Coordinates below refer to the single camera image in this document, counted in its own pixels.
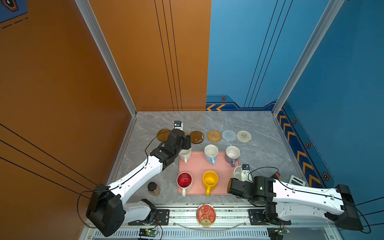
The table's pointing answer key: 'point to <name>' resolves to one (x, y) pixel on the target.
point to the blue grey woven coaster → (229, 135)
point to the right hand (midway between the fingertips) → (237, 192)
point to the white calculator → (295, 180)
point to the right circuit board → (277, 233)
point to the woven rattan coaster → (214, 136)
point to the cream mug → (185, 154)
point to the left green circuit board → (147, 232)
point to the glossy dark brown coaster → (197, 137)
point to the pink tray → (197, 165)
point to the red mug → (184, 180)
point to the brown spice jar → (153, 188)
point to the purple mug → (232, 154)
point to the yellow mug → (210, 179)
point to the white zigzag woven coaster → (243, 136)
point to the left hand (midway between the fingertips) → (185, 134)
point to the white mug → (240, 174)
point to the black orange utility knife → (278, 175)
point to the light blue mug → (211, 151)
